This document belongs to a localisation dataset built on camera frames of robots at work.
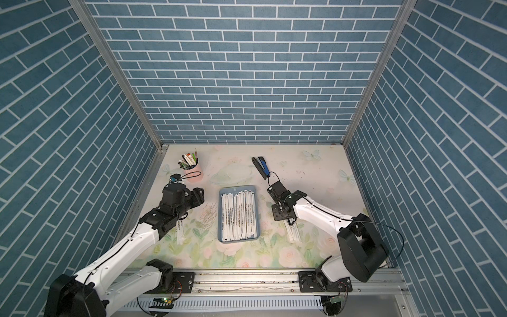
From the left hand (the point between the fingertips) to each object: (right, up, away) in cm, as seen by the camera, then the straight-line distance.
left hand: (203, 192), depth 83 cm
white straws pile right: (+39, -18, +3) cm, 43 cm away
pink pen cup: (+3, +9, -18) cm, 21 cm away
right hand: (+34, -10, +5) cm, 36 cm away
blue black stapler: (+24, +12, +25) cm, 37 cm away
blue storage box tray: (+14, -12, +8) cm, 20 cm away
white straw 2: (+8, -13, +7) cm, 17 cm away
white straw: (+11, -13, +8) cm, 19 cm away
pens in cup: (-12, +13, +16) cm, 24 cm away
